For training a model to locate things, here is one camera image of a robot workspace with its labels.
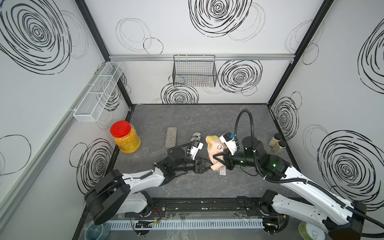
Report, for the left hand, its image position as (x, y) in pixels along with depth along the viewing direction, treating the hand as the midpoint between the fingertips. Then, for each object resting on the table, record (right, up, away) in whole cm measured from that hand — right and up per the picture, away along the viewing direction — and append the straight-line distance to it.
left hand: (212, 166), depth 71 cm
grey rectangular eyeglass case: (-24, +10, +26) cm, 37 cm away
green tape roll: (+41, -26, -8) cm, 49 cm away
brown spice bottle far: (+42, +11, +20) cm, 48 cm away
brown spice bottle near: (+42, +6, +17) cm, 45 cm away
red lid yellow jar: (-47, +13, +11) cm, 50 cm away
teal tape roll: (-53, -28, -4) cm, 60 cm away
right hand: (+1, +5, -4) cm, 7 cm away
